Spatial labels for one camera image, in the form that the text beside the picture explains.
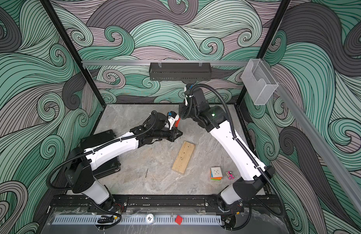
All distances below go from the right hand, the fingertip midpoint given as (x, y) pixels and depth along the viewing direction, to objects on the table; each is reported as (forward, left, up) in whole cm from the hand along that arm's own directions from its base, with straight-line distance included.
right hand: (180, 107), depth 69 cm
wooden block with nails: (-11, -1, -33) cm, 35 cm away
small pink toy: (-21, -28, -35) cm, 49 cm away
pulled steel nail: (-19, +20, -36) cm, 46 cm away
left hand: (-5, -1, -14) cm, 15 cm away
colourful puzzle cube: (-22, -19, -32) cm, 43 cm away
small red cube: (-42, +2, -36) cm, 55 cm away
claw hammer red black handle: (-4, +2, -7) cm, 8 cm away
